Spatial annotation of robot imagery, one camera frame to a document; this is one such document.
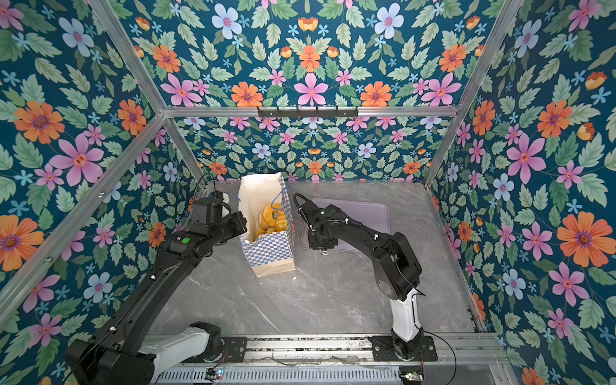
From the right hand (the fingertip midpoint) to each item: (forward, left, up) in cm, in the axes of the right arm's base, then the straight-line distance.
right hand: (319, 243), depth 90 cm
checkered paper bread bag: (-8, +17, +7) cm, 20 cm away
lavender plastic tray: (+19, -25, -7) cm, 32 cm away
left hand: (0, +21, +19) cm, 29 cm away
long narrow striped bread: (+6, +23, -1) cm, 24 cm away
